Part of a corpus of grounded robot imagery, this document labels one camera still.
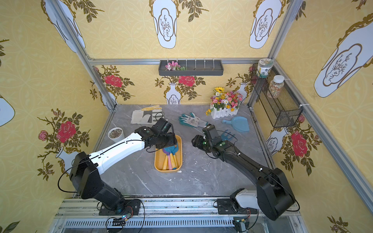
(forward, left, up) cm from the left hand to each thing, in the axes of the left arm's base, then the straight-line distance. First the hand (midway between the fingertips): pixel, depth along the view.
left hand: (169, 140), depth 84 cm
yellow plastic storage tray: (-4, +7, -13) cm, 16 cm away
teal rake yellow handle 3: (-4, -30, +8) cm, 31 cm away
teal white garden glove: (+24, -15, -12) cm, 31 cm away
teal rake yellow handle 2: (-1, -2, -10) cm, 10 cm away
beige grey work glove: (+31, +19, -13) cm, 38 cm away
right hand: (0, -17, 0) cm, 17 cm away
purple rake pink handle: (-12, -1, -10) cm, 16 cm away
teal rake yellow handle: (-11, +2, -11) cm, 16 cm away
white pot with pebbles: (+10, +36, -7) cm, 38 cm away
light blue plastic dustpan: (+21, -50, -13) cm, 56 cm away
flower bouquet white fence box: (+27, -37, +2) cm, 45 cm away
